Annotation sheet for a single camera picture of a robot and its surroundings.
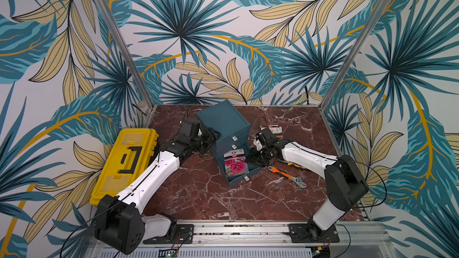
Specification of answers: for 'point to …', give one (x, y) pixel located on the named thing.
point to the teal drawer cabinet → (242, 139)
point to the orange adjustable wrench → (299, 180)
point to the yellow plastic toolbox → (128, 156)
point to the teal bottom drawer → (253, 171)
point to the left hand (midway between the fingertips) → (219, 140)
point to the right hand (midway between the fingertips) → (247, 161)
